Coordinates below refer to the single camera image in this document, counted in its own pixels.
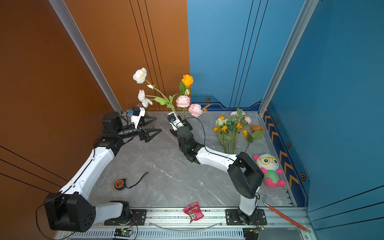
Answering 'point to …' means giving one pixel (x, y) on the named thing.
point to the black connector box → (250, 233)
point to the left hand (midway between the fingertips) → (158, 123)
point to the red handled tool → (284, 215)
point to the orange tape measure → (120, 184)
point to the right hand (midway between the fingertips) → (178, 115)
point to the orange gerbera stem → (257, 134)
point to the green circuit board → (119, 232)
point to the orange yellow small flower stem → (229, 139)
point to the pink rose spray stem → (235, 117)
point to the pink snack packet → (194, 211)
